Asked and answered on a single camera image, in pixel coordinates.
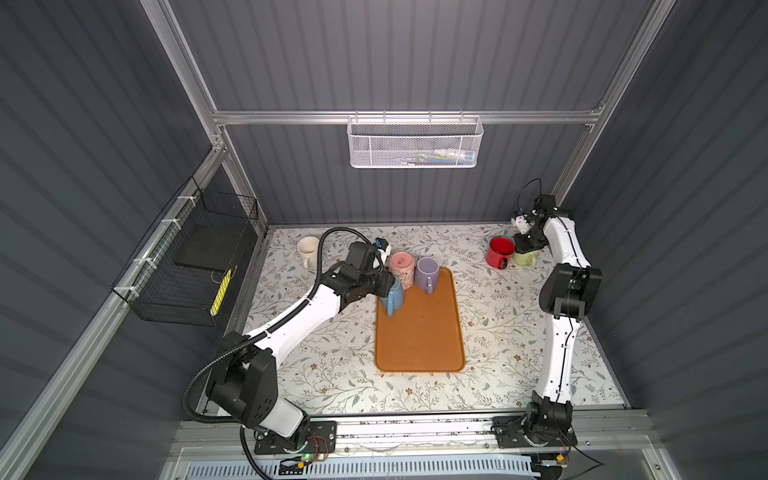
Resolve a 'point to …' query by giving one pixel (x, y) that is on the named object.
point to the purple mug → (427, 273)
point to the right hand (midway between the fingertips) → (528, 247)
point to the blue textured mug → (394, 300)
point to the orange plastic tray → (423, 335)
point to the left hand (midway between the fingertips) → (390, 277)
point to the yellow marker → (216, 303)
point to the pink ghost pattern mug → (402, 265)
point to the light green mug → (526, 258)
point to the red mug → (499, 250)
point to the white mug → (308, 248)
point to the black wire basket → (179, 271)
